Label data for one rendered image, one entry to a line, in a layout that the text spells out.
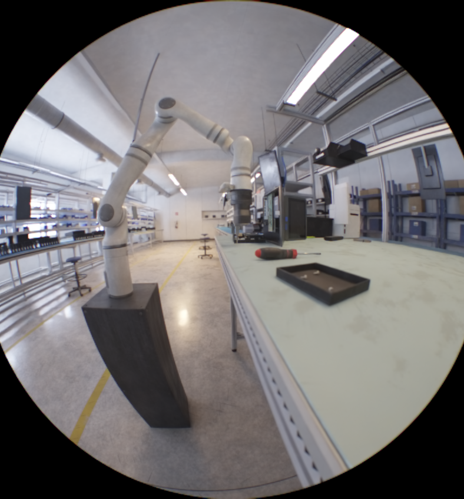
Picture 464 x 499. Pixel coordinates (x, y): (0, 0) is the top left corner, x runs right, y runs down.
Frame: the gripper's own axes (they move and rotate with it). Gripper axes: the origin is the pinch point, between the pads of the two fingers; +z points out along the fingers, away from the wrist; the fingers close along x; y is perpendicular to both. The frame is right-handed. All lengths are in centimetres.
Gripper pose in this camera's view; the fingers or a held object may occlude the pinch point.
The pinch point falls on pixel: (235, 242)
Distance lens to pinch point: 58.5
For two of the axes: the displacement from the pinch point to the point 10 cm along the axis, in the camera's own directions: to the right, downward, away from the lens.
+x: -2.5, -1.4, 9.6
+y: 9.7, -0.6, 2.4
